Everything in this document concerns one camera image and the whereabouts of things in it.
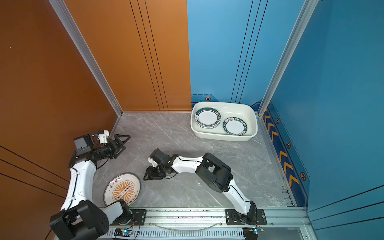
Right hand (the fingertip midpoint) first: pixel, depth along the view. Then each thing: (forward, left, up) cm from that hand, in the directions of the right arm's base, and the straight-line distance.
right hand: (145, 179), depth 82 cm
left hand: (+14, +8, +18) cm, 24 cm away
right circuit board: (-23, -57, -5) cm, 61 cm away
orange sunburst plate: (-3, +11, -3) cm, 12 cm away
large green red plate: (+47, -37, 0) cm, 60 cm away
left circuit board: (-23, +7, -5) cm, 25 cm away
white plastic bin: (+55, -53, 0) cm, 76 cm away
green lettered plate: (+40, -57, -3) cm, 70 cm away
